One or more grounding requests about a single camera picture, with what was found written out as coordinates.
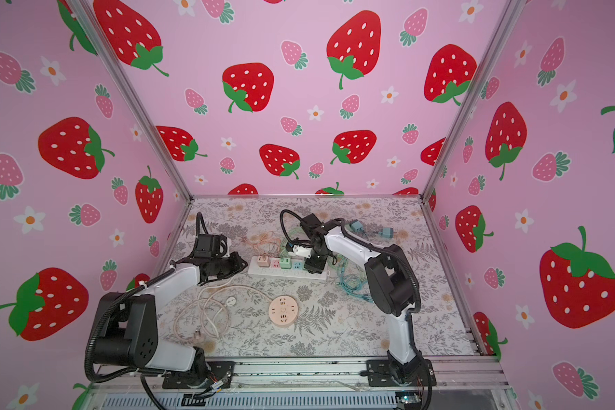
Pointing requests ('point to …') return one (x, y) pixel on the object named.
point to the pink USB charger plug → (263, 261)
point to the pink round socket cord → (196, 332)
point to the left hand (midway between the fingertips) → (246, 262)
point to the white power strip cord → (231, 301)
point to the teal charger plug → (387, 232)
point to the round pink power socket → (283, 311)
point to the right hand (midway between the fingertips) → (314, 261)
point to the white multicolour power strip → (297, 270)
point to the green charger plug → (285, 263)
